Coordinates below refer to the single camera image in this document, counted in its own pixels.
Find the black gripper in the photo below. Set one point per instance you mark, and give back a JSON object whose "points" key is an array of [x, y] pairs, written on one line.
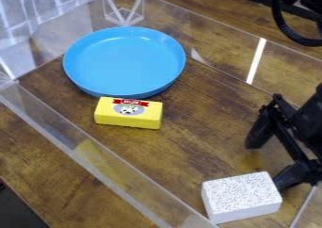
{"points": [[298, 129]]}

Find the white speckled foam block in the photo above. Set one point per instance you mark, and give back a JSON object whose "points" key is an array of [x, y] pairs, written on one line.
{"points": [[240, 197]]}

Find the blue round tray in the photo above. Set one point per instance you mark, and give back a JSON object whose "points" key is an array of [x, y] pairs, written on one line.
{"points": [[131, 62]]}

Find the yellow rectangular block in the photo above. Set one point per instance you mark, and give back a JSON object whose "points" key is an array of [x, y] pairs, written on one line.
{"points": [[128, 112]]}

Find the clear acrylic enclosure wall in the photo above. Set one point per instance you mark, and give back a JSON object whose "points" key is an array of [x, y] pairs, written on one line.
{"points": [[97, 176]]}

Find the clear acrylic corner bracket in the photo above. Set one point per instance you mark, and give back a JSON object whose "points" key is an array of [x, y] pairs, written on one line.
{"points": [[123, 16]]}

